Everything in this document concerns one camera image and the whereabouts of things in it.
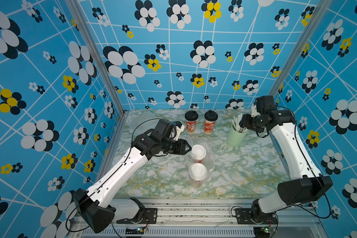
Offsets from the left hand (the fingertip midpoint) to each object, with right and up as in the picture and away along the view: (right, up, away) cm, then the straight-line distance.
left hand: (190, 147), depth 69 cm
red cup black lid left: (+2, +15, +25) cm, 30 cm away
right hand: (+31, +11, +9) cm, 34 cm away
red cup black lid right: (+14, +15, +25) cm, 32 cm away
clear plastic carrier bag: (+10, -9, +7) cm, 15 cm away
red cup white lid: (+3, -13, +1) cm, 14 cm away
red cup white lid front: (+5, -4, +8) cm, 11 cm away
